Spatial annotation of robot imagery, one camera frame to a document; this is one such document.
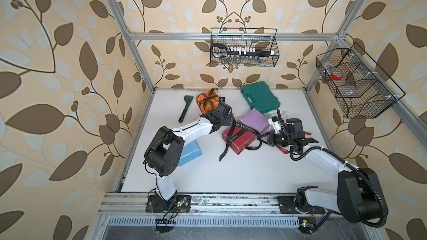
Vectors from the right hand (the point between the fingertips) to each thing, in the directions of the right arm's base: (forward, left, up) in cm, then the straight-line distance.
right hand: (258, 138), depth 84 cm
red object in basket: (+21, -39, +22) cm, 50 cm away
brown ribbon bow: (+31, +26, -2) cm, 40 cm away
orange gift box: (+27, +31, -1) cm, 41 cm away
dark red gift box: (0, +8, -3) cm, 8 cm away
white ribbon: (+21, -22, -9) cm, 32 cm away
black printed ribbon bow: (+2, +14, -3) cm, 15 cm away
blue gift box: (-4, +35, -4) cm, 35 cm away
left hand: (+16, +19, +2) cm, 25 cm away
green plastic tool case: (+35, -9, -7) cm, 37 cm away
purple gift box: (+14, -1, -2) cm, 14 cm away
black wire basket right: (+10, -45, +23) cm, 51 cm away
